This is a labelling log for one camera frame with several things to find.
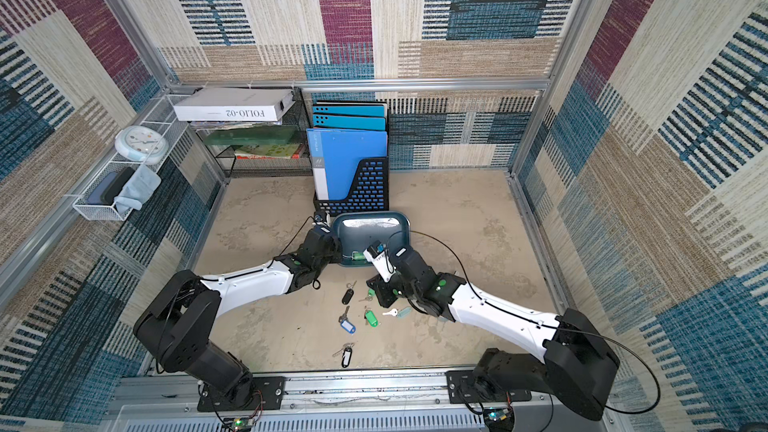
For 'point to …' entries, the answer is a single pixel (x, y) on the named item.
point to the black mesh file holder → (370, 191)
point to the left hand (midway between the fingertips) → (337, 239)
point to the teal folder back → (351, 103)
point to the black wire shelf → (266, 168)
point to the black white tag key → (346, 352)
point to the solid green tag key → (371, 318)
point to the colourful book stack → (292, 151)
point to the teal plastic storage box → (359, 229)
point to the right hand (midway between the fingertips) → (369, 279)
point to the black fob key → (349, 293)
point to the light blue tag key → (399, 313)
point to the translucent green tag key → (358, 256)
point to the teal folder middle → (349, 122)
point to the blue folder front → (335, 155)
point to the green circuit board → (240, 422)
